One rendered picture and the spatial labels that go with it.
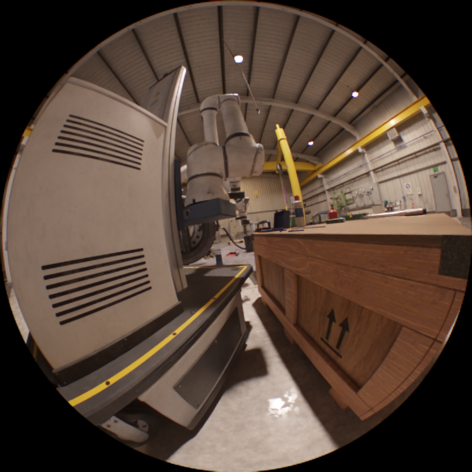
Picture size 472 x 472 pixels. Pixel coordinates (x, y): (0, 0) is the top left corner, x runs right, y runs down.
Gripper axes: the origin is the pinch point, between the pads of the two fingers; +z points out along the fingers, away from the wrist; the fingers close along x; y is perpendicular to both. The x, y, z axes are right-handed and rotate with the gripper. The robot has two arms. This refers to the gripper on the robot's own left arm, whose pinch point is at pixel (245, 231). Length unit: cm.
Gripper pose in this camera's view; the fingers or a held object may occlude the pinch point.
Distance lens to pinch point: 152.2
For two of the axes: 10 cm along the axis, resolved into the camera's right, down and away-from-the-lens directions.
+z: 1.3, 9.9, 0.3
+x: -1.3, -0.1, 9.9
